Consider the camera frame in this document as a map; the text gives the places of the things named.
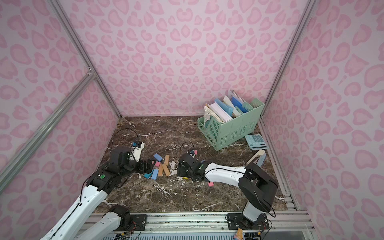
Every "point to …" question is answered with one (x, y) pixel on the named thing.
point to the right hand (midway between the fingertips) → (180, 171)
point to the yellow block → (185, 178)
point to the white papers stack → (217, 111)
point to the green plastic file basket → (223, 135)
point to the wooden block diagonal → (166, 169)
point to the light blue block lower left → (155, 174)
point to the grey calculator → (256, 142)
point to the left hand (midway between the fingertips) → (148, 157)
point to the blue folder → (236, 103)
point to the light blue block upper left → (158, 157)
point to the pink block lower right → (211, 184)
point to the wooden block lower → (160, 171)
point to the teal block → (148, 175)
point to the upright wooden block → (167, 159)
